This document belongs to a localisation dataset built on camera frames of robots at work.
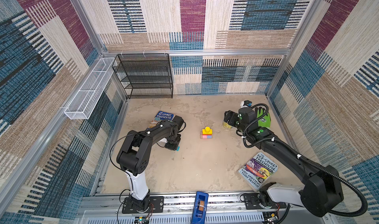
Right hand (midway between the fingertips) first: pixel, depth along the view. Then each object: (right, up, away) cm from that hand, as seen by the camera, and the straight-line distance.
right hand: (230, 116), depth 83 cm
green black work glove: (+29, -4, +21) cm, 36 cm away
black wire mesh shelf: (-55, +29, +25) cm, 67 cm away
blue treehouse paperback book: (-43, -1, +22) cm, 48 cm away
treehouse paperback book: (+14, -29, -2) cm, 33 cm away
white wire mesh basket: (-74, +6, -12) cm, 75 cm away
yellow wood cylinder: (-12, -8, +8) cm, 16 cm away
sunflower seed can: (-4, -4, -9) cm, 11 cm away
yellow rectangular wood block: (-14, -10, +11) cm, 20 cm away
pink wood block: (-14, -13, +11) cm, 22 cm away
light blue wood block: (-11, -13, +11) cm, 20 cm away
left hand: (-29, -17, +10) cm, 35 cm away
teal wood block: (-30, -20, +8) cm, 37 cm away
